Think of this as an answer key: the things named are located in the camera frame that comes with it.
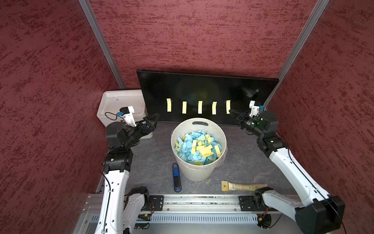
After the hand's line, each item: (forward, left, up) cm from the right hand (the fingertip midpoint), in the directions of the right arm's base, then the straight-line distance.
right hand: (227, 113), depth 71 cm
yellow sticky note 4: (+3, -1, +2) cm, 4 cm away
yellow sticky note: (+4, +29, +3) cm, 29 cm away
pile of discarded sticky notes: (-13, +15, -9) cm, 23 cm away
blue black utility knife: (-25, +27, -32) cm, 49 cm away
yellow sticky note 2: (+4, +13, +1) cm, 14 cm away
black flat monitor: (+18, +28, -4) cm, 33 cm away
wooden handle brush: (-26, -1, -32) cm, 42 cm away
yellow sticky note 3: (+3, +6, 0) cm, 7 cm away
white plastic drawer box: (+20, +70, -10) cm, 74 cm away
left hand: (-5, +36, +2) cm, 36 cm away
